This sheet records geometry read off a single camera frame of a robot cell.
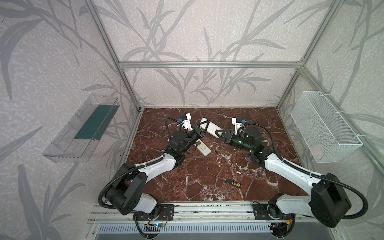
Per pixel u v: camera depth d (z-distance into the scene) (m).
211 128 0.75
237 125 0.72
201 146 0.96
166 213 0.72
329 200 0.41
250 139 0.61
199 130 0.68
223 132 0.76
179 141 0.61
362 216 0.41
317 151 0.73
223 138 0.70
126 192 0.43
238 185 0.80
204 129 0.73
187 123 0.72
